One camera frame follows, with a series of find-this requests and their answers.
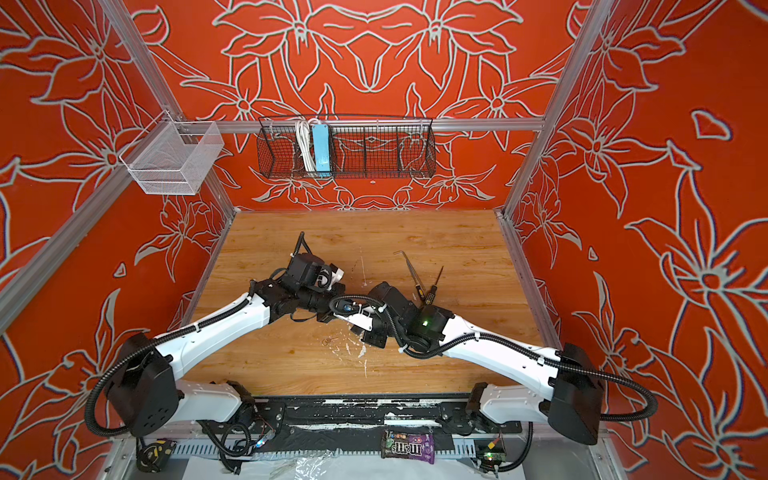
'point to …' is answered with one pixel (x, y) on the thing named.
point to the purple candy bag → (408, 446)
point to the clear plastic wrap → (308, 465)
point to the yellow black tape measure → (154, 456)
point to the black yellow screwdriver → (433, 289)
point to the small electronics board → (493, 456)
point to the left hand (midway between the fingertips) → (362, 307)
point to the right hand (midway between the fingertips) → (353, 318)
